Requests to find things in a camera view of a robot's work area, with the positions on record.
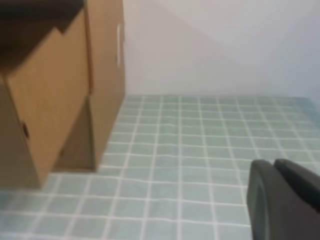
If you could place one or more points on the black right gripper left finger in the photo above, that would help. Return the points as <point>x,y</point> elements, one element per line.
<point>276,212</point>

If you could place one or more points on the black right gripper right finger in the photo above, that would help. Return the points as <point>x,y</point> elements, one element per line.
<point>305,183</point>

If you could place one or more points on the brown cardboard drawer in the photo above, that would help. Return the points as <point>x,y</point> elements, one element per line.
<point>43,85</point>

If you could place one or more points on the cyan checkered tablecloth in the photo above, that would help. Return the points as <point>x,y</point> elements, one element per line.
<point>175,168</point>

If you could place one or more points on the brown cardboard shoebox shell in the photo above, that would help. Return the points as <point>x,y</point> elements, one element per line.
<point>84,149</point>

